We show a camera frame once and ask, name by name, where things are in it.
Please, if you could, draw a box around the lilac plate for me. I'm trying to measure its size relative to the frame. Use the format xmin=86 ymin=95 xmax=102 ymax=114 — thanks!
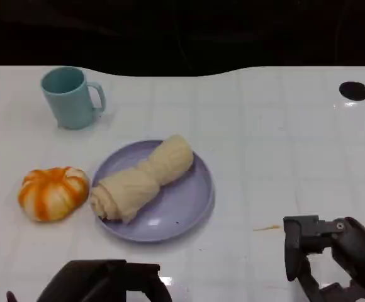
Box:
xmin=91 ymin=140 xmax=216 ymax=243

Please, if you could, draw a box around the pale green mug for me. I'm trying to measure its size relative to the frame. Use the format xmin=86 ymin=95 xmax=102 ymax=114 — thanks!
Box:
xmin=40 ymin=65 xmax=107 ymax=130

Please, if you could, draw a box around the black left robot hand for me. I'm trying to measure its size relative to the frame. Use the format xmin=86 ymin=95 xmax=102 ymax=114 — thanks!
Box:
xmin=36 ymin=259 xmax=174 ymax=302

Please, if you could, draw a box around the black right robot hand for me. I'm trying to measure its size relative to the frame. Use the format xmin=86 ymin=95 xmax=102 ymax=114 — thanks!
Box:
xmin=283 ymin=215 xmax=365 ymax=302

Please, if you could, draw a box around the beige towel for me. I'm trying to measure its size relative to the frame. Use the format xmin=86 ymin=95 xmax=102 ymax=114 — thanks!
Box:
xmin=89 ymin=134 xmax=194 ymax=224

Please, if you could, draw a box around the orange and white bread roll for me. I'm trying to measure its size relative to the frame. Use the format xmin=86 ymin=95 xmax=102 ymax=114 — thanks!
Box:
xmin=18 ymin=166 xmax=91 ymax=223

